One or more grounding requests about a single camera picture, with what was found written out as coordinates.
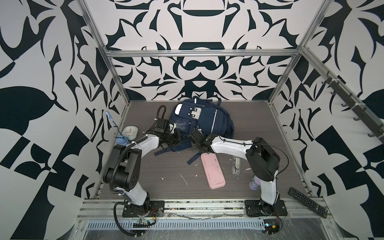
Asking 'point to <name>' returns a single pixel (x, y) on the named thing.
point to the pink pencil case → (213, 170)
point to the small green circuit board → (271, 226)
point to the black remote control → (308, 202)
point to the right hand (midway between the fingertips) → (196, 143)
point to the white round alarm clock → (130, 132)
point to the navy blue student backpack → (208, 115)
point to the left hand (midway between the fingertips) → (187, 136)
